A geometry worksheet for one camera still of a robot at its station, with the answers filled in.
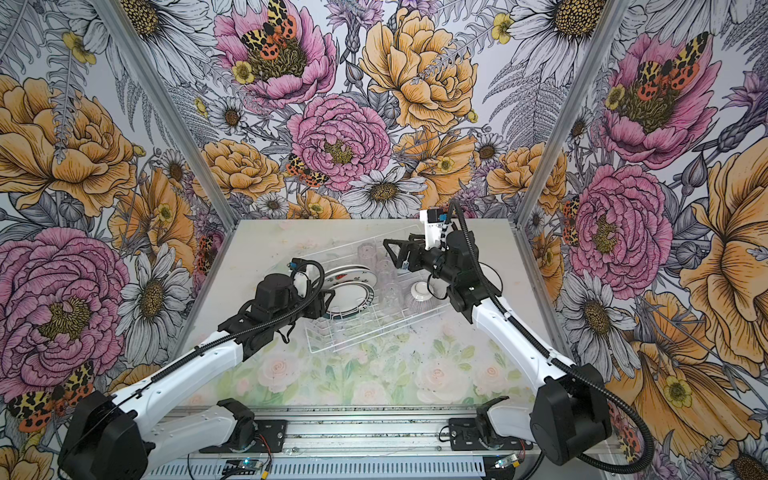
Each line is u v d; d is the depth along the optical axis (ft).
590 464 1.40
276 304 2.06
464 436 2.42
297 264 2.33
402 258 2.21
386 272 3.17
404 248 2.17
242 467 2.33
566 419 1.32
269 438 2.48
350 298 2.95
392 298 2.93
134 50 2.51
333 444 2.43
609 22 2.40
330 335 2.93
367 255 3.20
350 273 2.75
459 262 1.93
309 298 2.34
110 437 1.29
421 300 3.04
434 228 2.21
